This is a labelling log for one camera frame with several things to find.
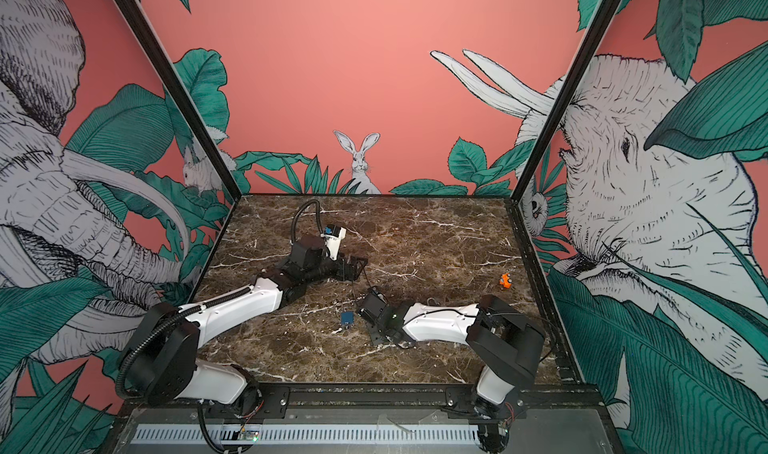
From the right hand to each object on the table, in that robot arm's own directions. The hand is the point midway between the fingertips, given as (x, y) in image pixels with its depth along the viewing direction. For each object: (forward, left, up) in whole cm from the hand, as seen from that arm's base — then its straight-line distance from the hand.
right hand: (375, 327), depth 86 cm
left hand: (+16, +5, +15) cm, 23 cm away
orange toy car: (+16, -42, 0) cm, 45 cm away
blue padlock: (+4, +9, -1) cm, 10 cm away
